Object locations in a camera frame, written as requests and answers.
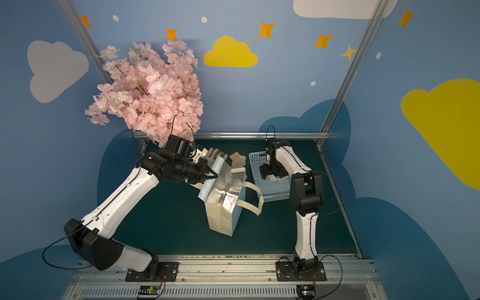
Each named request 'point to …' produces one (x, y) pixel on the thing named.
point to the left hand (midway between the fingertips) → (218, 173)
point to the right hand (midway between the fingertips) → (275, 174)
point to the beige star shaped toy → (238, 161)
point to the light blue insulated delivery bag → (225, 196)
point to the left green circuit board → (149, 290)
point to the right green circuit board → (307, 292)
